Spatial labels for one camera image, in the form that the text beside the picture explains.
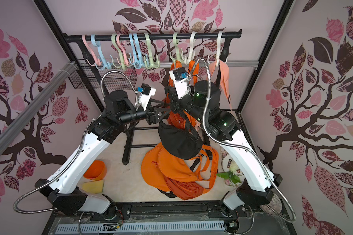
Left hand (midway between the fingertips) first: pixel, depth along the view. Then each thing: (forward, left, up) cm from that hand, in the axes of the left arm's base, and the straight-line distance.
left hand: (165, 109), depth 61 cm
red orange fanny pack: (-22, -8, -39) cm, 45 cm away
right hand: (+1, -2, +11) cm, 12 cm away
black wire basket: (+43, +56, -11) cm, 71 cm away
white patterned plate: (-6, -36, -43) cm, 57 cm away
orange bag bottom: (-8, +7, -38) cm, 40 cm away
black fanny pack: (-3, -6, -22) cm, 23 cm away
